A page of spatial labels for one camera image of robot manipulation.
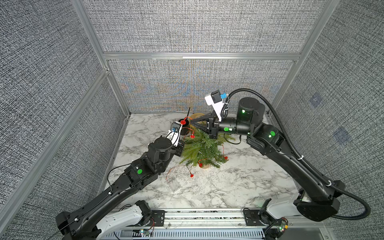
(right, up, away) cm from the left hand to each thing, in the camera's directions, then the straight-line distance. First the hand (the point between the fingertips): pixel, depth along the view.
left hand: (182, 131), depth 65 cm
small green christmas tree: (+8, -9, +8) cm, 15 cm away
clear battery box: (-6, -31, +19) cm, 36 cm away
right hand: (+5, +5, -15) cm, 16 cm away
